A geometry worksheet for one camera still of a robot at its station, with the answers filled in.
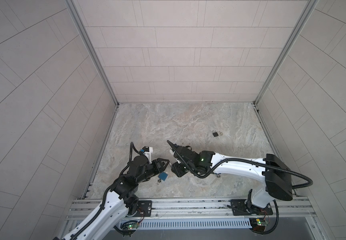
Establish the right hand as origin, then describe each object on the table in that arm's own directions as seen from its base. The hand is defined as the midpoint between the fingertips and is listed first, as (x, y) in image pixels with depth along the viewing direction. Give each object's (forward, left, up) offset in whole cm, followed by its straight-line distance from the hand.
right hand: (172, 172), depth 75 cm
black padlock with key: (+26, -29, -8) cm, 40 cm away
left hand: (+4, 0, +3) cm, 5 cm away
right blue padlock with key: (-1, -25, -9) cm, 26 cm away
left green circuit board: (-20, +19, -5) cm, 28 cm away
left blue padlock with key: (+1, +6, -7) cm, 9 cm away
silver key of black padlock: (+27, -33, -8) cm, 43 cm away
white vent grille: (-21, -8, -9) cm, 24 cm away
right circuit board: (-22, -40, -10) cm, 47 cm away
